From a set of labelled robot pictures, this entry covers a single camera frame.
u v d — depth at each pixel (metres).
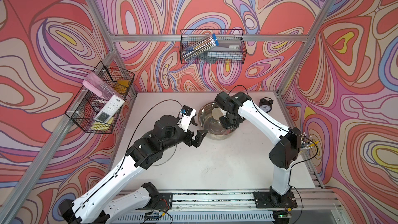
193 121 0.91
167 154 0.88
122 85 0.78
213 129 0.98
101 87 0.72
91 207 0.38
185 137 0.56
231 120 0.69
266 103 1.04
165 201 0.72
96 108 0.73
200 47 0.79
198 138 0.56
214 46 0.80
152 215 0.72
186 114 0.54
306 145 0.74
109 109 0.69
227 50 0.88
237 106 0.57
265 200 0.73
